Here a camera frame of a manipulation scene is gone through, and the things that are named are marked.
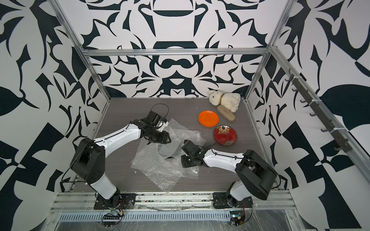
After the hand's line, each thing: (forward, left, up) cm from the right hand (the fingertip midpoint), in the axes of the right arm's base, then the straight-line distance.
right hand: (182, 160), depth 86 cm
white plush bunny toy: (+42, -35, +7) cm, 55 cm away
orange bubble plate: (+30, -19, +2) cm, 35 cm away
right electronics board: (-27, -27, -3) cm, 39 cm away
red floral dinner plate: (+19, -30, -4) cm, 36 cm away
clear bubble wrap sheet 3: (-11, +9, -1) cm, 14 cm away
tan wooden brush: (+35, -32, +1) cm, 47 cm away
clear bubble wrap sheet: (+18, +2, +1) cm, 18 cm away
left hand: (+11, +9, +7) cm, 16 cm away
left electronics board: (-27, +35, -4) cm, 45 cm away
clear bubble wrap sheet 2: (+2, +18, +1) cm, 18 cm away
